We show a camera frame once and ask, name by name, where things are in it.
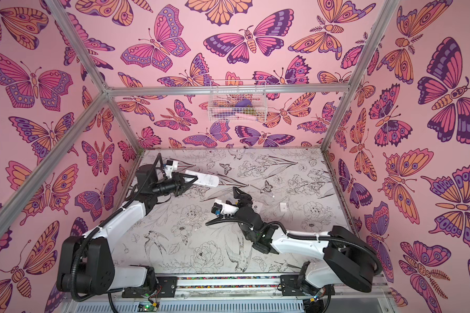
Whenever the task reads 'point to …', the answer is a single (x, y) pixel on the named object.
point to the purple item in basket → (243, 103)
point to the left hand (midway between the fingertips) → (198, 177)
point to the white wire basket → (237, 101)
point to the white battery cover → (283, 207)
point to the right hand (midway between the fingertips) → (235, 189)
